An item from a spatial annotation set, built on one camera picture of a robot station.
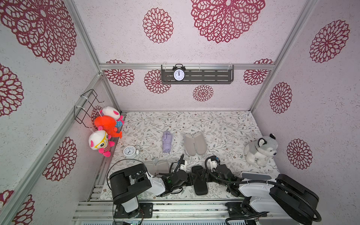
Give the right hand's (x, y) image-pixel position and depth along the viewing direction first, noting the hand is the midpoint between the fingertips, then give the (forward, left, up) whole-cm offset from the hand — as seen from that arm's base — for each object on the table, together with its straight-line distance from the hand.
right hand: (197, 172), depth 84 cm
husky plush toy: (+10, -36, +7) cm, 38 cm away
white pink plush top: (+33, +57, +18) cm, 69 cm away
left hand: (-3, +1, -3) cm, 4 cm away
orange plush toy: (+25, +58, +15) cm, 65 cm away
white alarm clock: (+12, +44, +2) cm, 45 cm away
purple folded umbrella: (+21, +20, +1) cm, 29 cm away
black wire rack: (+31, +63, +33) cm, 78 cm away
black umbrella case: (-6, -1, +4) cm, 7 cm away
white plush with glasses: (+10, +56, +18) cm, 60 cm away
